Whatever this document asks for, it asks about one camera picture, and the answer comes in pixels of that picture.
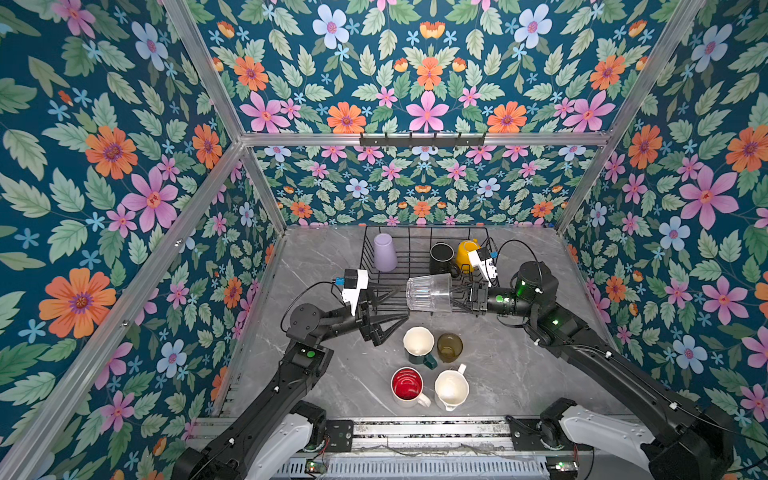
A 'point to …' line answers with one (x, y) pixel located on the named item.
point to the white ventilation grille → (417, 465)
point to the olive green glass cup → (449, 346)
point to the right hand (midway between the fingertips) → (443, 295)
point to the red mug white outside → (407, 386)
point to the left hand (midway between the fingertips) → (403, 304)
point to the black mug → (440, 260)
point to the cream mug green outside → (419, 343)
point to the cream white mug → (451, 387)
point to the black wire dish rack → (396, 253)
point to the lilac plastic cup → (385, 257)
